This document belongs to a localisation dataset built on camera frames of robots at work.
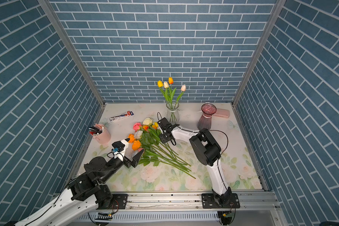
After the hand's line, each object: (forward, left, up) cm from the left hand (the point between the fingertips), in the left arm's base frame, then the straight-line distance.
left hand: (139, 145), depth 67 cm
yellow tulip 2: (+24, -5, -23) cm, 34 cm away
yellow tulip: (+42, -7, +4) cm, 43 cm away
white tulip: (+43, -11, +4) cm, 45 cm away
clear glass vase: (+34, -16, -15) cm, 41 cm away
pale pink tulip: (+41, -23, +3) cm, 47 cm away
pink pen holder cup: (+17, +30, -15) cm, 38 cm away
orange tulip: (+44, -14, +6) cm, 46 cm away
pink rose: (+26, +10, -20) cm, 34 cm away
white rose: (+18, +8, -19) cm, 27 cm away
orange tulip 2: (+25, +3, -20) cm, 32 cm away
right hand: (+20, -11, -25) cm, 34 cm away
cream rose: (+32, +3, -22) cm, 39 cm away
